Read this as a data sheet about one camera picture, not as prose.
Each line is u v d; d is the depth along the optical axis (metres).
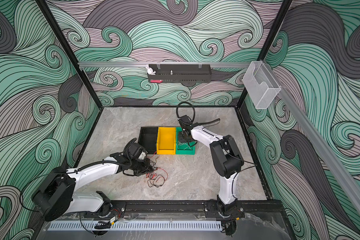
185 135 0.70
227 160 0.50
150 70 0.85
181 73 0.95
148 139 1.06
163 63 0.93
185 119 0.76
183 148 0.93
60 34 0.80
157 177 0.81
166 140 0.98
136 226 0.76
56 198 0.41
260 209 0.75
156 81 0.91
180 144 0.95
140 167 0.74
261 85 0.77
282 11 0.73
